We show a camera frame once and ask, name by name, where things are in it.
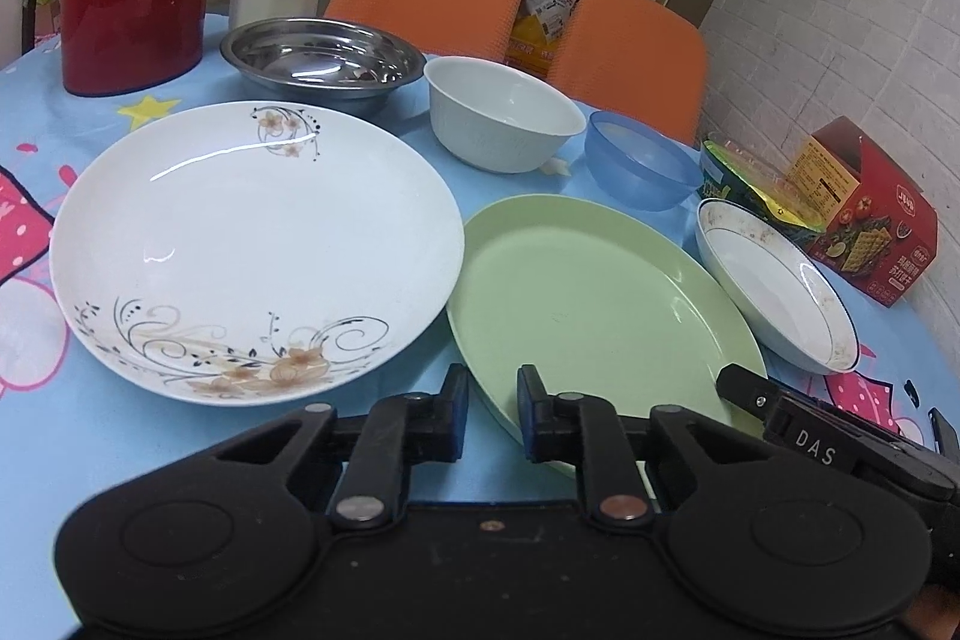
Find green oval plate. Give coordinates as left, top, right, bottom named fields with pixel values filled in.
left=446, top=195, right=766, bottom=443

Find small white rimmed plate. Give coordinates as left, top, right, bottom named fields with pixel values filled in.
left=695, top=198, right=861, bottom=375

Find large white floral plate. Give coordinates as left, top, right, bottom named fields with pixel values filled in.
left=49, top=101, right=464, bottom=408

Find white ceramic bowl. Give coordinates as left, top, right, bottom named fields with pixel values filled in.
left=423, top=55, right=587, bottom=174

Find stainless steel bowl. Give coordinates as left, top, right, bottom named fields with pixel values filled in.
left=220, top=16, right=427, bottom=119

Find red cracker box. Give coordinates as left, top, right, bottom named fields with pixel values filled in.
left=788, top=115, right=939, bottom=307

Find blue plastic bowl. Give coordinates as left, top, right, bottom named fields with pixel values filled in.
left=584, top=110, right=701, bottom=211

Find green instant noodle bowl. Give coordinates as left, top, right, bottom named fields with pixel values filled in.
left=698, top=138, right=827, bottom=247

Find right orange chair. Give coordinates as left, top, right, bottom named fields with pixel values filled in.
left=547, top=0, right=708, bottom=145

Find yellow snack bag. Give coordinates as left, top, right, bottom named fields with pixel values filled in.
left=506, top=0, right=578, bottom=78

